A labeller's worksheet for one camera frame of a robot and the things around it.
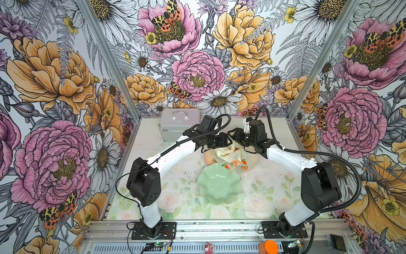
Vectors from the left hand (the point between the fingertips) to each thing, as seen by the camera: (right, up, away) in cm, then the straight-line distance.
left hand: (227, 146), depth 81 cm
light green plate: (-4, -22, +8) cm, 23 cm away
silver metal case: (-31, +14, +19) cm, 38 cm away
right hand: (+2, +4, +6) cm, 8 cm away
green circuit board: (+29, -42, -10) cm, 52 cm away
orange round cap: (+14, -38, -19) cm, 44 cm away
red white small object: (-9, -41, -15) cm, 44 cm away
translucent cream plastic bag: (+3, -5, +2) cm, 6 cm away
